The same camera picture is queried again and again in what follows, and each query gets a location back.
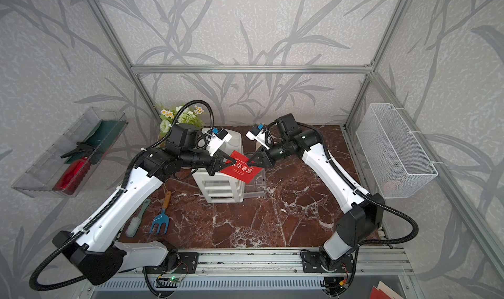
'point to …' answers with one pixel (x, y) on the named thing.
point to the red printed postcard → (241, 170)
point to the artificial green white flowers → (186, 117)
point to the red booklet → (383, 291)
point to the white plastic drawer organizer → (220, 188)
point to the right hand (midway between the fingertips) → (250, 160)
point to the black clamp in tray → (83, 148)
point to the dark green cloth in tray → (102, 139)
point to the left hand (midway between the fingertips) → (233, 161)
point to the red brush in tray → (73, 176)
